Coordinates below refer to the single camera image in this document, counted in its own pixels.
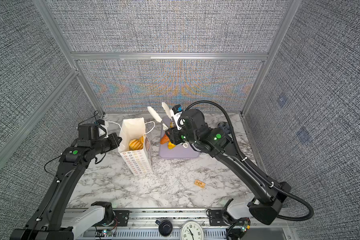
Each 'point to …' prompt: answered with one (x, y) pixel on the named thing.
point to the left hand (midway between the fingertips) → (122, 137)
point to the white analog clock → (191, 230)
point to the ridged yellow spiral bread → (134, 144)
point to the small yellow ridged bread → (171, 145)
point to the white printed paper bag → (140, 161)
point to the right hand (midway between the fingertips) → (170, 128)
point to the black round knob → (165, 227)
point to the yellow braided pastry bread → (142, 139)
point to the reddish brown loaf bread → (164, 139)
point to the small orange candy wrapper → (199, 183)
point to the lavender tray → (179, 151)
